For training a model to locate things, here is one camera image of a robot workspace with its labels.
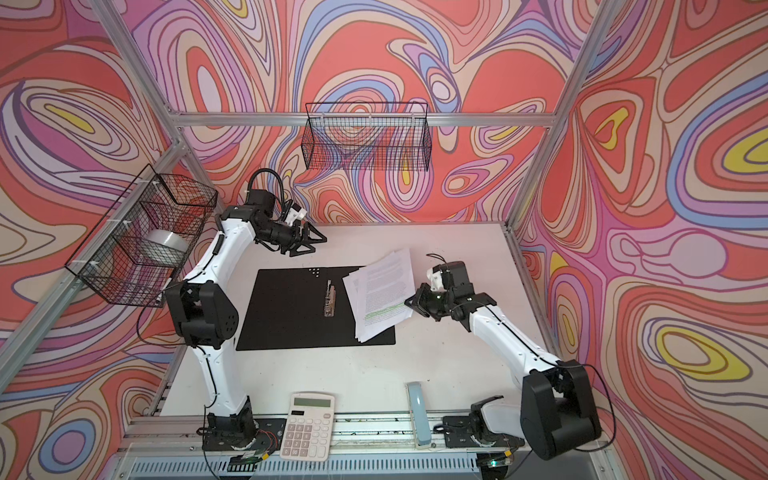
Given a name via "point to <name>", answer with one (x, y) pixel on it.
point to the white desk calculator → (308, 427)
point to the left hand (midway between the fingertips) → (322, 241)
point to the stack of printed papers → (380, 293)
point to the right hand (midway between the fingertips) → (408, 308)
